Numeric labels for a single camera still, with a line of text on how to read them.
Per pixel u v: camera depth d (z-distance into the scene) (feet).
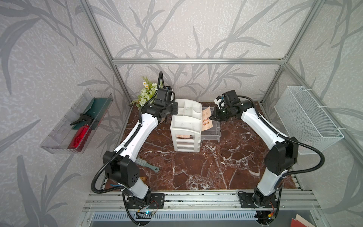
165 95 1.94
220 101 2.53
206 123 2.77
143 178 2.64
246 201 2.38
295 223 2.23
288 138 1.58
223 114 2.35
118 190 1.62
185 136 2.99
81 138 1.91
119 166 1.37
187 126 2.68
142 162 2.84
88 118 2.16
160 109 1.87
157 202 2.37
